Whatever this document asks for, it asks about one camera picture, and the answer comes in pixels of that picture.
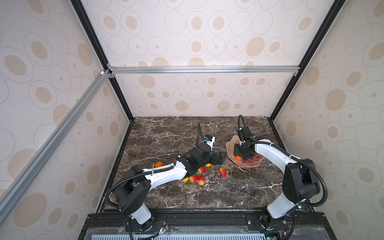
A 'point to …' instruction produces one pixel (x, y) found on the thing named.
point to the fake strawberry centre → (202, 170)
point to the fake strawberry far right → (223, 171)
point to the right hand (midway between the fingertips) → (238, 152)
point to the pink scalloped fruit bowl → (230, 145)
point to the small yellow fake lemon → (185, 180)
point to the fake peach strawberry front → (201, 181)
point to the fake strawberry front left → (194, 178)
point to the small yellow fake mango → (208, 165)
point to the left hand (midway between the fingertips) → (225, 152)
